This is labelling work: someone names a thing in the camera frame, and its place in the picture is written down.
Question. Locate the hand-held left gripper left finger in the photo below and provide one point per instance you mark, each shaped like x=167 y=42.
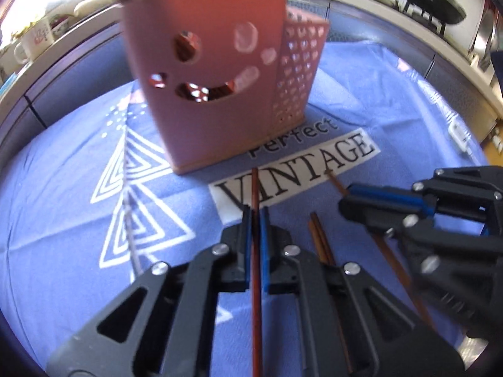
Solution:
x=246 y=239

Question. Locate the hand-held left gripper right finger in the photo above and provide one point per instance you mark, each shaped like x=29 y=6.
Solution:
x=265 y=243

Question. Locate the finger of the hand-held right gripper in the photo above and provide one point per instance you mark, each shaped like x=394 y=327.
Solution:
x=365 y=212
x=393 y=198

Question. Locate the dark red wooden chopstick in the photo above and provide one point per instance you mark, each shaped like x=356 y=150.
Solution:
x=256 y=314

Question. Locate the pink perforated utensil holder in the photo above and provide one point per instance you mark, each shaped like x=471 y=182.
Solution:
x=220 y=125

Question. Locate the small white plug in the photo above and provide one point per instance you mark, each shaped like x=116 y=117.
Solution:
x=459 y=133

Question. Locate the stainless steel pot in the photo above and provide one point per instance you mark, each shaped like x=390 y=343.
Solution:
x=485 y=35

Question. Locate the gas stove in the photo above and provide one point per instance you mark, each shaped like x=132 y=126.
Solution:
x=406 y=8

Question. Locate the blue printed tablecloth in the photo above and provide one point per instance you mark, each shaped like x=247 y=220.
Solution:
x=59 y=204

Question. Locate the white dough lump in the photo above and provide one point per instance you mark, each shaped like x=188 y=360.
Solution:
x=90 y=6

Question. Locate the white mug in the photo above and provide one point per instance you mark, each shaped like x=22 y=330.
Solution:
x=39 y=39

